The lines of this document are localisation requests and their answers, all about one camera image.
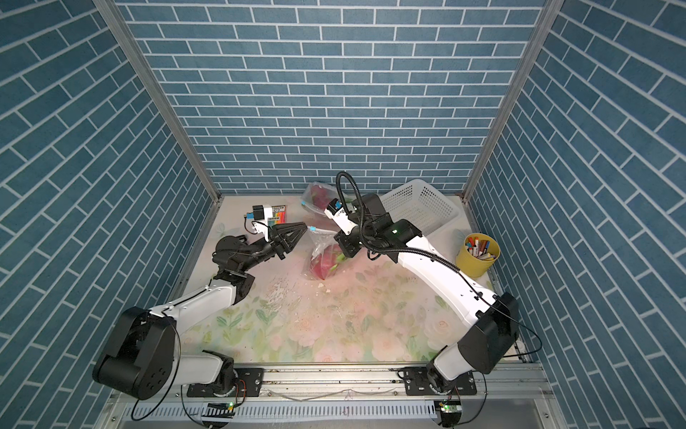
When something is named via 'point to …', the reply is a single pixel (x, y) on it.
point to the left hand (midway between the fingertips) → (311, 232)
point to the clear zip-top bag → (316, 240)
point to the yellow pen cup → (479, 251)
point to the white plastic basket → (422, 204)
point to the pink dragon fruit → (325, 262)
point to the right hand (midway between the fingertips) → (340, 236)
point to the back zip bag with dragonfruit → (317, 196)
